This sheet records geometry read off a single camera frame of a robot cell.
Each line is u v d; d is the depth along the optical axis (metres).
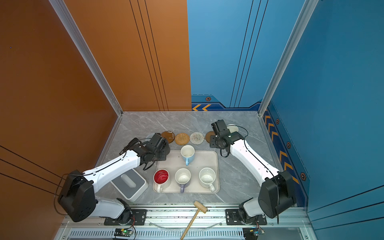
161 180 0.85
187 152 0.94
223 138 0.58
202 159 0.94
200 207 0.76
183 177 0.86
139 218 0.73
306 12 0.71
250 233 0.71
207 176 0.85
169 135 1.05
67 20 0.73
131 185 0.83
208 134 1.07
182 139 1.03
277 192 0.40
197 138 1.04
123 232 0.71
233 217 0.73
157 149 0.67
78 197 0.42
